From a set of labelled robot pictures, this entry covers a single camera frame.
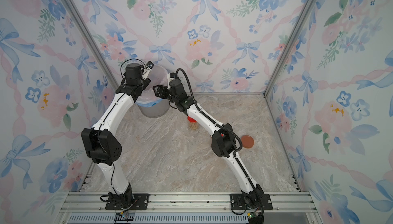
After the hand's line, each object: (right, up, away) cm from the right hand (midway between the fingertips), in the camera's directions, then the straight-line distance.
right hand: (157, 88), depth 87 cm
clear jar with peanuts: (+20, -22, +14) cm, 32 cm away
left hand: (-11, +9, -2) cm, 14 cm away
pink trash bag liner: (-3, +10, +11) cm, 15 cm away
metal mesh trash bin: (-6, -13, +19) cm, 23 cm away
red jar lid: (+19, -18, +7) cm, 27 cm away
